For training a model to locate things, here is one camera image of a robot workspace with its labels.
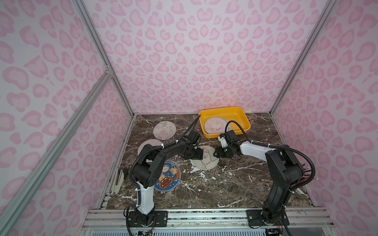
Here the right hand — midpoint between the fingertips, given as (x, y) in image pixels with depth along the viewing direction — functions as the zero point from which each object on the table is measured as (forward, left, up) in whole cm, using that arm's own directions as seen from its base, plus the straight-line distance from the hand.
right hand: (218, 154), depth 95 cm
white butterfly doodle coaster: (+20, +38, -1) cm, 43 cm away
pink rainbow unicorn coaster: (+9, +44, -1) cm, 45 cm away
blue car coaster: (-16, +29, 0) cm, 34 cm away
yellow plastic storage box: (+36, -16, +1) cm, 40 cm away
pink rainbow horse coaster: (+24, -1, 0) cm, 24 cm away
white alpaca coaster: (-5, +6, 0) cm, 8 cm away
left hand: (-2, +12, +1) cm, 12 cm away
